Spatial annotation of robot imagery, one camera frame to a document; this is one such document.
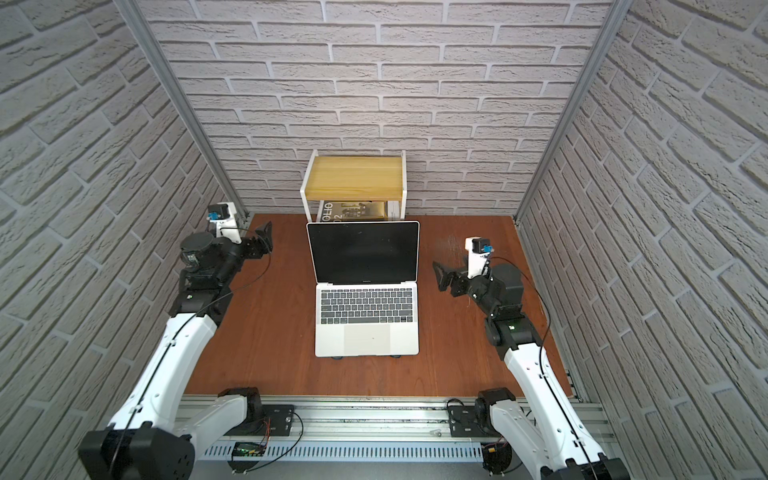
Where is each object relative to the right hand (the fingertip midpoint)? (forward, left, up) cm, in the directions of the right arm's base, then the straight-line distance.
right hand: (442, 260), depth 74 cm
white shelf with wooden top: (+27, +22, +6) cm, 35 cm away
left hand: (+11, +47, +9) cm, 49 cm away
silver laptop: (-1, +20, -17) cm, 26 cm away
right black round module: (-39, -10, -27) cm, 49 cm away
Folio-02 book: (+27, +26, -6) cm, 38 cm away
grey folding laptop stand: (-14, +29, -26) cm, 41 cm away
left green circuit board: (-34, +51, -28) cm, 67 cm away
